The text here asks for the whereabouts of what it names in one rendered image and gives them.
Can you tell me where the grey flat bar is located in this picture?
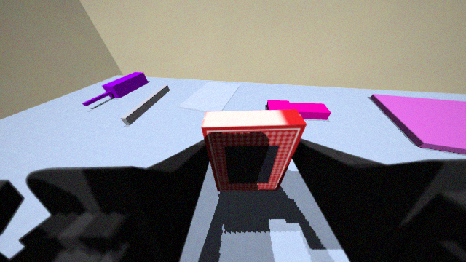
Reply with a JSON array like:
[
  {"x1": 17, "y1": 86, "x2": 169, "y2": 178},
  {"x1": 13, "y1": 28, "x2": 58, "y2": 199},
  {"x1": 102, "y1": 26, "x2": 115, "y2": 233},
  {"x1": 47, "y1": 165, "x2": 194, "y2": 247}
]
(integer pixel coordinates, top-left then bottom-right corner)
[{"x1": 120, "y1": 84, "x2": 170, "y2": 125}]

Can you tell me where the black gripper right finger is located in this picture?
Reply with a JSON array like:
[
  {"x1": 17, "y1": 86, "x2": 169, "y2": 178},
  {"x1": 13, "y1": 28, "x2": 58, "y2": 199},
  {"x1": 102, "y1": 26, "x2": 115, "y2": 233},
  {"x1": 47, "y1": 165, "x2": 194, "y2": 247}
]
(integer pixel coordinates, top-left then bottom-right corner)
[{"x1": 292, "y1": 138, "x2": 466, "y2": 262}]

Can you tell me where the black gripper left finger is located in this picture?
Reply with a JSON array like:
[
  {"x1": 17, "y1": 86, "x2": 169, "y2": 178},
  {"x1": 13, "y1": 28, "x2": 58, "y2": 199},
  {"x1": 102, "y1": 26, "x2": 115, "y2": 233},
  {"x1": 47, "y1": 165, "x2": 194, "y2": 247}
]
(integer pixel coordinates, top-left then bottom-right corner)
[{"x1": 25, "y1": 139, "x2": 210, "y2": 262}]

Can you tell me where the pink flat square panel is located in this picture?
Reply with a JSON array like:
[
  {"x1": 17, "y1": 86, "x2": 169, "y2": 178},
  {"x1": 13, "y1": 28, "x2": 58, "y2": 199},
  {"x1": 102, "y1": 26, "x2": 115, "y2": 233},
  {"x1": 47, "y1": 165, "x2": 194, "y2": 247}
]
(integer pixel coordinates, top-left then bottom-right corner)
[{"x1": 370, "y1": 94, "x2": 466, "y2": 154}]

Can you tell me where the magenta flat stepped block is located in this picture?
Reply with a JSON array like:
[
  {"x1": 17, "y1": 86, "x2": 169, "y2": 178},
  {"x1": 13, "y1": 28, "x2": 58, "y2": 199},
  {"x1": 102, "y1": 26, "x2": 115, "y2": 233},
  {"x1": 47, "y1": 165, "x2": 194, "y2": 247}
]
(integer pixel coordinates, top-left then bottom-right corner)
[{"x1": 266, "y1": 100, "x2": 331, "y2": 120}]

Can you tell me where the pale blue mat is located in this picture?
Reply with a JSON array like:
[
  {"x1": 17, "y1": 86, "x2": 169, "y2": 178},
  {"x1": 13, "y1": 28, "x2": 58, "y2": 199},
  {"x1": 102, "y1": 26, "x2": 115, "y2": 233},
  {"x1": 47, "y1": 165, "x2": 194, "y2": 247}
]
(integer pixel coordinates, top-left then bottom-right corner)
[{"x1": 0, "y1": 75, "x2": 466, "y2": 262}]

